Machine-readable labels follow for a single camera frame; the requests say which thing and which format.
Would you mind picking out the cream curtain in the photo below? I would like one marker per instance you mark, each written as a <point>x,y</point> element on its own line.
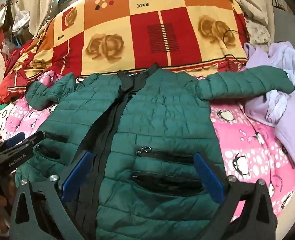
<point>35,2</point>

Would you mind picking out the green puffer jacket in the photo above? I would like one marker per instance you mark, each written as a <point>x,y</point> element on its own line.
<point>157,120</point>

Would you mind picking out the floral pillow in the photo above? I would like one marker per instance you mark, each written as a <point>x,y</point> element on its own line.
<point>258,32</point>

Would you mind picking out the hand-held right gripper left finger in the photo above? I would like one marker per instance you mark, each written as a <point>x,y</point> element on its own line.
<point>76,177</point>

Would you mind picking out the red yellow checked blanket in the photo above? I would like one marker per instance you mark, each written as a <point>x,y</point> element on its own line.
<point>142,37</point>

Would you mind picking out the clear plastic bag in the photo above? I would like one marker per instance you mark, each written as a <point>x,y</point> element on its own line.
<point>22,17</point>

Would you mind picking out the lilac jacket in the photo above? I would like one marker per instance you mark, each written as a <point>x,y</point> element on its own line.
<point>282,110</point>

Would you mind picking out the pink penguin bed sheet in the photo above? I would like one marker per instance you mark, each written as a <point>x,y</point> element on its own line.
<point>240,150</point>

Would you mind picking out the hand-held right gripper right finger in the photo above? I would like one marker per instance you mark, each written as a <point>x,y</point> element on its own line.
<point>210,177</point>

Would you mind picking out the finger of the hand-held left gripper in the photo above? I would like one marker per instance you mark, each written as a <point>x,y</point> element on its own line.
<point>15,139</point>

